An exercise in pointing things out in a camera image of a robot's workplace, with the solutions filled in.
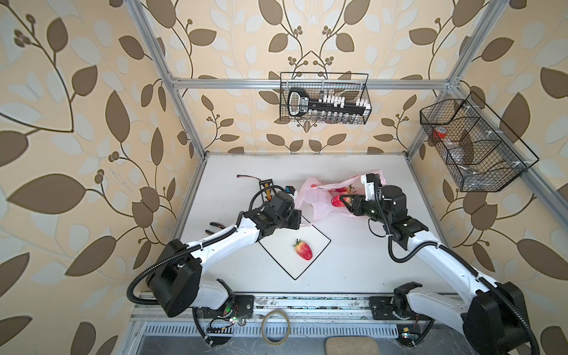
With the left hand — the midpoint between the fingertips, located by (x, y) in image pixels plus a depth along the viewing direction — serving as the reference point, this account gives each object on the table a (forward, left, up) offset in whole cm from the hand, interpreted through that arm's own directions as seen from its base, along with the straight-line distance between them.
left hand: (302, 214), depth 82 cm
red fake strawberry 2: (+2, -12, +6) cm, 14 cm away
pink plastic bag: (+6, -6, +1) cm, 8 cm away
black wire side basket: (+14, -59, +22) cm, 64 cm away
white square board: (-6, +8, -13) cm, 17 cm away
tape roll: (-37, +11, -10) cm, 40 cm away
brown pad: (-38, -15, -10) cm, 42 cm away
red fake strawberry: (-10, -1, -8) cm, 13 cm away
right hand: (+4, -15, +6) cm, 17 cm away
